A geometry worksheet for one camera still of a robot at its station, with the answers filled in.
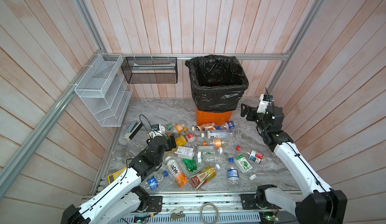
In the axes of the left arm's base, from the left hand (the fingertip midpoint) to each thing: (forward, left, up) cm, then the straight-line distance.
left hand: (166, 138), depth 79 cm
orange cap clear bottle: (+15, -3, -12) cm, 20 cm away
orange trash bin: (+20, -21, -7) cm, 30 cm away
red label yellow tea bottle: (-15, -22, -10) cm, 29 cm away
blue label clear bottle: (-19, +7, -12) cm, 23 cm away
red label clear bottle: (-5, -49, -11) cm, 50 cm away
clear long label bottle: (+9, -30, -11) cm, 33 cm away
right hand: (+14, -44, +12) cm, 48 cm away
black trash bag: (+43, -32, +3) cm, 54 cm away
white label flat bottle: (-4, -10, -10) cm, 14 cm away
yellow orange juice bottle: (+4, -7, -11) cm, 14 cm away
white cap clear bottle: (-5, -25, -13) cm, 29 cm away
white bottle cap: (-16, -47, -14) cm, 51 cm away
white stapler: (+14, +25, -13) cm, 32 cm away
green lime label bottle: (-9, -43, -13) cm, 46 cm away
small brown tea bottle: (+16, -23, -12) cm, 30 cm away
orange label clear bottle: (+4, -29, -12) cm, 32 cm away
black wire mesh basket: (+50, +16, +8) cm, 53 cm away
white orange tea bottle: (-13, -5, -12) cm, 19 cm away
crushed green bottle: (-9, -13, -13) cm, 21 cm away
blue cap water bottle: (-15, -36, -11) cm, 40 cm away
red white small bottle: (+8, -13, -12) cm, 19 cm away
